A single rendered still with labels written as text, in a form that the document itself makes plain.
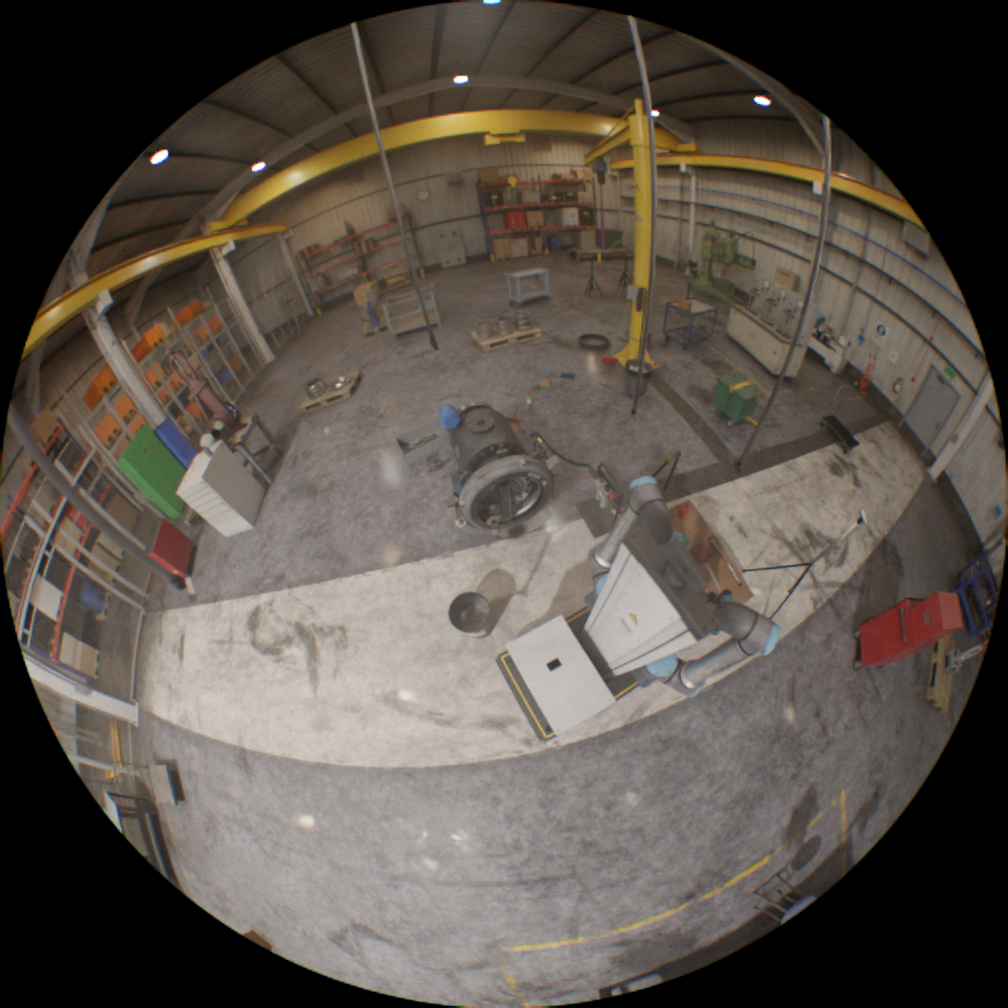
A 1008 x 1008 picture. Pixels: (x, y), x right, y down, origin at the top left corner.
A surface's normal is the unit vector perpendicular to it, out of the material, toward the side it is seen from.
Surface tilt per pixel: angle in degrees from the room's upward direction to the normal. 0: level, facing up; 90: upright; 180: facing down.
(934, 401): 90
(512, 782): 0
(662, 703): 0
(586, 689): 0
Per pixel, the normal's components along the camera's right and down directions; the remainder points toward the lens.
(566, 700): -0.13, -0.58
